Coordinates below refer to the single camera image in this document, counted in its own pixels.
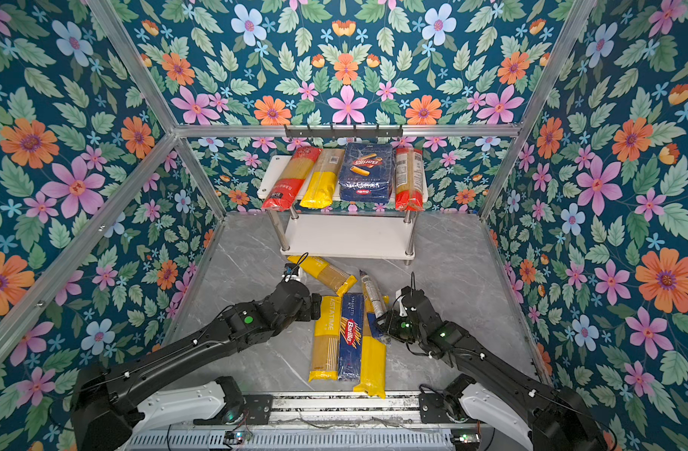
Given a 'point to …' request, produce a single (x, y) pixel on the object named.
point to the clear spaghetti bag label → (377, 302)
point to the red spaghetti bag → (285, 189)
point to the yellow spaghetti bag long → (373, 363)
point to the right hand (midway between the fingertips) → (374, 323)
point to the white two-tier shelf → (345, 230)
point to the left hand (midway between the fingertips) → (315, 295)
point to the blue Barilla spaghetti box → (351, 324)
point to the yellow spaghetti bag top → (324, 272)
